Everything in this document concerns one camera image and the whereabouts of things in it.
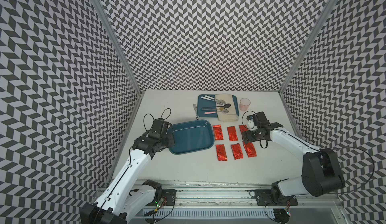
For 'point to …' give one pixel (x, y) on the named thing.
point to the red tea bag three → (237, 151)
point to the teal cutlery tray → (206, 105)
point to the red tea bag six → (221, 152)
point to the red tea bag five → (250, 149)
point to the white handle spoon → (207, 98)
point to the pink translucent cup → (244, 104)
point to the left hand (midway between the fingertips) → (170, 141)
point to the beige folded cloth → (231, 115)
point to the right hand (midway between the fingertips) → (251, 138)
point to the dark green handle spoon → (226, 106)
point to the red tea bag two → (233, 135)
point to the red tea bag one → (218, 132)
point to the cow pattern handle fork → (195, 108)
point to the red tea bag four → (243, 128)
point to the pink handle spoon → (224, 111)
